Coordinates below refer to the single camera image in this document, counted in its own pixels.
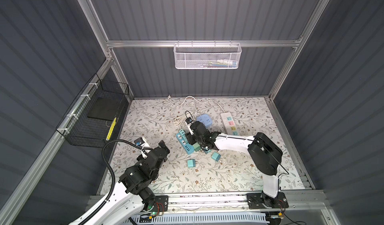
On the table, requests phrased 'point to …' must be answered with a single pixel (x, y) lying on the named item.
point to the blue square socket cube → (205, 118)
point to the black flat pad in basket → (106, 108)
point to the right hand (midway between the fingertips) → (189, 133)
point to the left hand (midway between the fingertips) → (158, 146)
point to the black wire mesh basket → (89, 120)
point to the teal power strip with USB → (187, 147)
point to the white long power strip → (229, 123)
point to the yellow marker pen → (111, 130)
